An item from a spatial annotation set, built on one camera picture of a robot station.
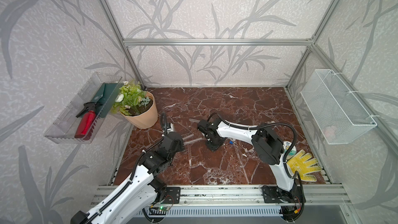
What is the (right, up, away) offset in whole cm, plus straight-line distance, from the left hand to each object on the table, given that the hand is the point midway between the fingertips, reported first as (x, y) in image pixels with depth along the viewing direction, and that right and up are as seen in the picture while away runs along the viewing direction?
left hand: (180, 138), depth 80 cm
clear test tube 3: (+5, +7, +22) cm, 24 cm away
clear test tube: (+5, -4, +12) cm, 13 cm away
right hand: (+18, -7, +11) cm, 22 cm away
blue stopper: (+28, -5, +11) cm, 31 cm away
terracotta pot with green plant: (-26, +17, +7) cm, 32 cm away
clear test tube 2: (+2, -2, +14) cm, 14 cm away
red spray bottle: (-32, +12, -20) cm, 40 cm away
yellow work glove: (+63, -15, +3) cm, 65 cm away
